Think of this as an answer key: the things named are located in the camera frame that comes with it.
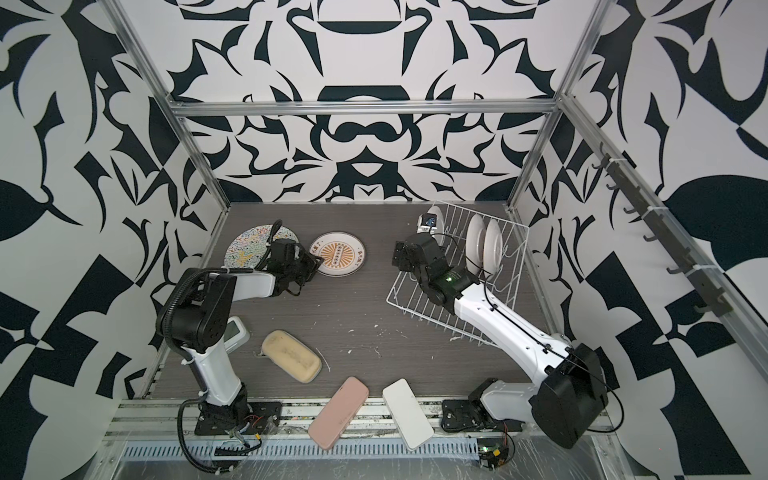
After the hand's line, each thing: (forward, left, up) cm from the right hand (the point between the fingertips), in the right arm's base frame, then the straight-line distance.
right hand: (411, 244), depth 79 cm
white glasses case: (-36, +2, -19) cm, 41 cm away
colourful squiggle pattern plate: (+15, +56, -21) cm, 61 cm away
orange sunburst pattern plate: (+13, +22, -22) cm, 33 cm away
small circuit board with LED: (-43, -17, -24) cm, 52 cm away
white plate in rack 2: (+6, -26, -11) cm, 29 cm away
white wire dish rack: (-3, +1, -21) cm, 22 cm away
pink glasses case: (-36, +19, -20) cm, 45 cm away
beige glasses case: (-22, +32, -19) cm, 44 cm away
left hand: (+9, +27, -17) cm, 33 cm away
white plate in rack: (+7, -20, -10) cm, 24 cm away
